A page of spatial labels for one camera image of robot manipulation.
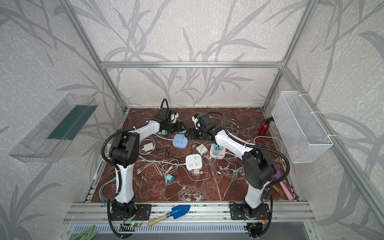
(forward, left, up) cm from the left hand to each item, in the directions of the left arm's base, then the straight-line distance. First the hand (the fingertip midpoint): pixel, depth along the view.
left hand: (184, 123), depth 101 cm
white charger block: (-17, -12, -4) cm, 21 cm away
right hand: (-10, -5, +8) cm, 13 cm away
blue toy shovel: (-51, 0, -6) cm, 51 cm away
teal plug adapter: (-35, +6, -4) cm, 36 cm away
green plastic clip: (-60, +40, -6) cm, 72 cm away
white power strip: (-25, -7, -5) cm, 26 cm away
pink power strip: (-19, -24, -6) cm, 31 cm away
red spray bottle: (-3, -53, +3) cm, 54 cm away
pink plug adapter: (-31, -8, -4) cm, 33 cm away
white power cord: (-5, -59, -8) cm, 60 cm away
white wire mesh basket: (-28, -54, +29) cm, 67 cm away
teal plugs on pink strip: (-19, -20, 0) cm, 28 cm away
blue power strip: (-10, +3, -6) cm, 12 cm away
